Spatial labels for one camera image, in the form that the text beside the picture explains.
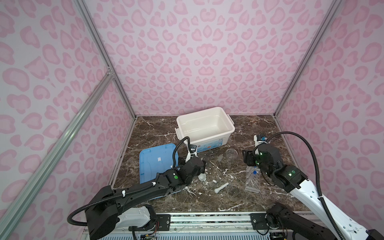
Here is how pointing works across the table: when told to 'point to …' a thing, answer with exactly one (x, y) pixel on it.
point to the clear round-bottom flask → (231, 153)
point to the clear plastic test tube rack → (253, 179)
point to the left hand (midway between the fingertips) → (197, 156)
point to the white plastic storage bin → (208, 129)
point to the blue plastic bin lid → (153, 161)
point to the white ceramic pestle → (216, 190)
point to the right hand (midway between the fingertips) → (248, 150)
